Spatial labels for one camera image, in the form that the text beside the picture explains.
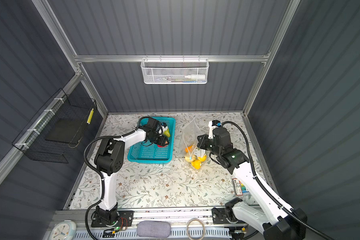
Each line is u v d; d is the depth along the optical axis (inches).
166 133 40.6
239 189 31.7
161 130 35.9
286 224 14.6
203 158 34.2
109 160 22.1
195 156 34.1
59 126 29.0
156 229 26.8
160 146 38.9
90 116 32.8
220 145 22.1
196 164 34.3
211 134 26.2
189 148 37.9
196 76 34.0
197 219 28.8
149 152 38.9
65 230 27.0
